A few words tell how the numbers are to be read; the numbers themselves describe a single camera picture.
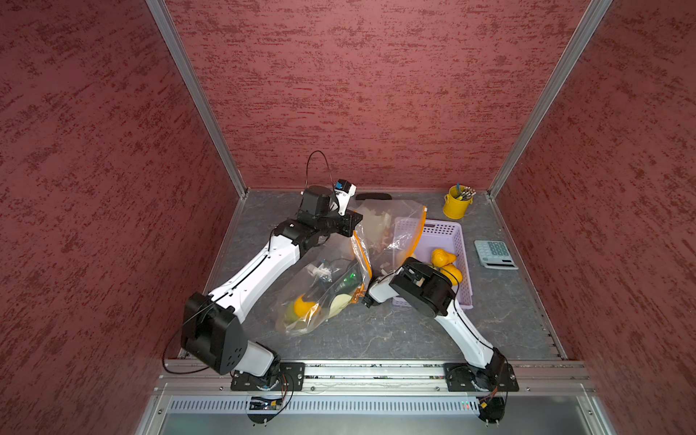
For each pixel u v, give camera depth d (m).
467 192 0.98
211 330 0.41
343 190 0.68
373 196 1.23
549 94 0.88
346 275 0.79
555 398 0.76
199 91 0.87
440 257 0.93
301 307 0.75
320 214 0.62
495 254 0.99
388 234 1.00
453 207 1.09
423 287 0.61
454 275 0.89
